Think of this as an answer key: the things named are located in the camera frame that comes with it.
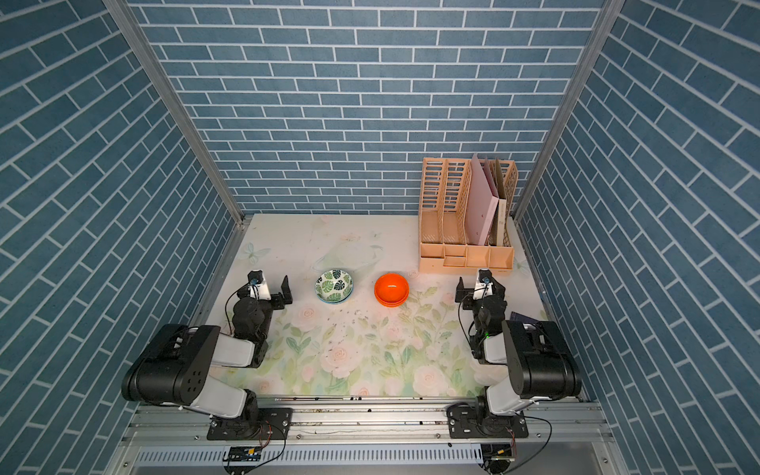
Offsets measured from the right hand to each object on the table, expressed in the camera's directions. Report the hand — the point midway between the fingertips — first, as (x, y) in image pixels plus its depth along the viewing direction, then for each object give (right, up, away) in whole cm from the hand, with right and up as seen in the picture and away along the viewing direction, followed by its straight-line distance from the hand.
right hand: (480, 279), depth 91 cm
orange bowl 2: (-28, -4, +5) cm, 29 cm away
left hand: (-63, +1, -2) cm, 63 cm away
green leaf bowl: (-47, -3, +6) cm, 48 cm away
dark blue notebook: (+13, -13, +2) cm, 19 cm away
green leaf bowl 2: (-47, -3, +7) cm, 48 cm away
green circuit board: (-64, -41, -19) cm, 78 cm away
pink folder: (-1, +23, -4) cm, 23 cm away
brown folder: (+6, +18, +1) cm, 19 cm away
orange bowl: (-28, -4, +5) cm, 29 cm away
